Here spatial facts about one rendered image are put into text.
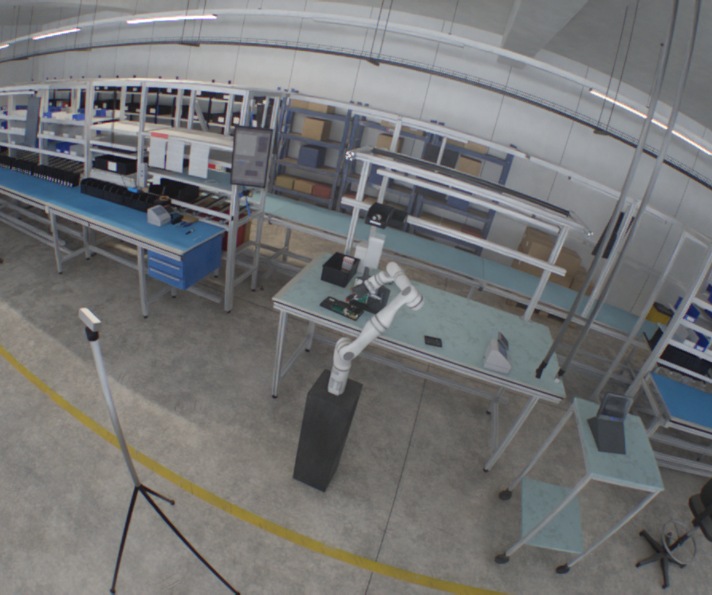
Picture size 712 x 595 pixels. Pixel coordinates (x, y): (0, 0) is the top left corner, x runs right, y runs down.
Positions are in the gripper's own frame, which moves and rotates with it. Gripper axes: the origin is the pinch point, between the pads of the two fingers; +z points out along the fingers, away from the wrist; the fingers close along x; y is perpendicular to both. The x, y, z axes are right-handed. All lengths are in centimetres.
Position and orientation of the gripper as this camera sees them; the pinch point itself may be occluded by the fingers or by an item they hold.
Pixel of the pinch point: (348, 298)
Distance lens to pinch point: 230.9
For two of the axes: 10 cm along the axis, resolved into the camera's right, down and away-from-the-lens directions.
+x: -5.7, -8.1, -1.5
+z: -7.4, 4.3, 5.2
